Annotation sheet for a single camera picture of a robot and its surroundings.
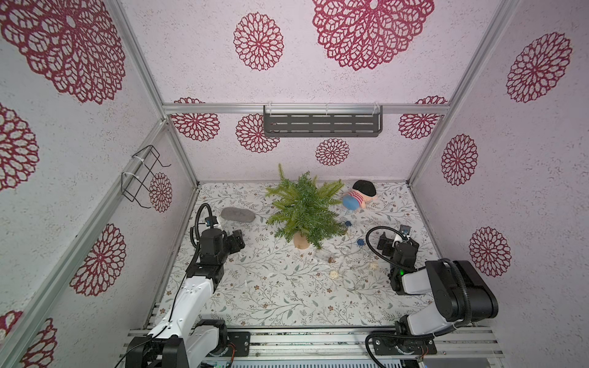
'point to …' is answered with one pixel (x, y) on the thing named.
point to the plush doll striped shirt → (363, 191)
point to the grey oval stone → (235, 214)
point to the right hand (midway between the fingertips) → (397, 233)
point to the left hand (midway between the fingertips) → (233, 234)
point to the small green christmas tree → (303, 207)
